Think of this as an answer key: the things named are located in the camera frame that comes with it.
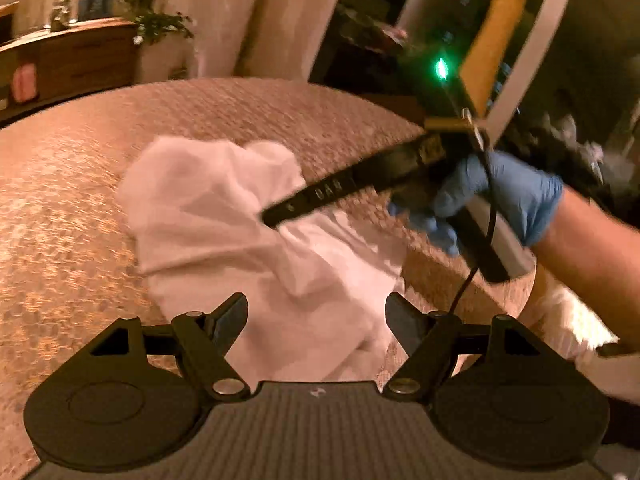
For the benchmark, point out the white curved frame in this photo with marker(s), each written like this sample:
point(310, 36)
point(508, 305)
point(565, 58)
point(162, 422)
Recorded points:
point(545, 45)

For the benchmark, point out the cream curtain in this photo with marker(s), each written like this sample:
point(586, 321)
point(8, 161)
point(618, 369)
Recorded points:
point(280, 15)

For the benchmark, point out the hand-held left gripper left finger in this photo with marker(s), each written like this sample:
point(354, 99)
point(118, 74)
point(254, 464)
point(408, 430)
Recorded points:
point(227, 318)

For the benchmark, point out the leafy green plant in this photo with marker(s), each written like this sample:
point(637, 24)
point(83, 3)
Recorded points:
point(155, 25)

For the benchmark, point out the person's right forearm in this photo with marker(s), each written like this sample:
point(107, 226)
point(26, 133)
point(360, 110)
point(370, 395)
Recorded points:
point(590, 240)

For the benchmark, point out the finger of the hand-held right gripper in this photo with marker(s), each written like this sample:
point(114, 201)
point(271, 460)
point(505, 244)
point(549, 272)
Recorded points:
point(285, 212)

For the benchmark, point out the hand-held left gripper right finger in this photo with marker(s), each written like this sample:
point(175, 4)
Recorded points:
point(407, 321)

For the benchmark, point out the person's right hand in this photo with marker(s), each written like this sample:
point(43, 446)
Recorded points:
point(520, 195)

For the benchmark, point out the white plant pot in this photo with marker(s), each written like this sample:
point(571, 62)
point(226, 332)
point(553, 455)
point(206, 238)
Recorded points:
point(165, 60)

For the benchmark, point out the long wooden cabinet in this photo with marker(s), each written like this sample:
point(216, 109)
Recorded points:
point(75, 65)

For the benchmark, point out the white printed sweatshirt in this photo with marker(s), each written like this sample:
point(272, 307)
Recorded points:
point(210, 210)

